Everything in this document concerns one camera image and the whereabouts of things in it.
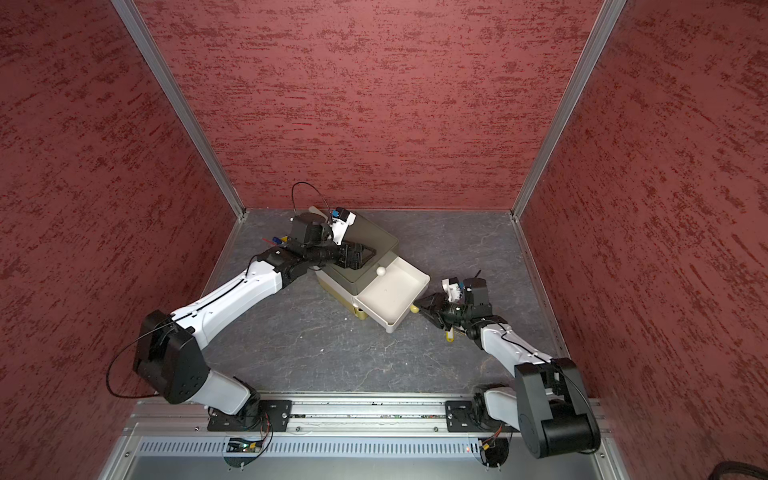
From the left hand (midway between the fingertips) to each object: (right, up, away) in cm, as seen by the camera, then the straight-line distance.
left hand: (362, 256), depth 81 cm
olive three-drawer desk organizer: (-4, -13, +2) cm, 13 cm away
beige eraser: (-23, +16, +37) cm, 47 cm away
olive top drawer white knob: (+2, +6, +5) cm, 8 cm away
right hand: (+15, -16, +3) cm, 22 cm away
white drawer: (+6, -14, +6) cm, 16 cm away
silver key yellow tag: (+26, -25, +7) cm, 36 cm away
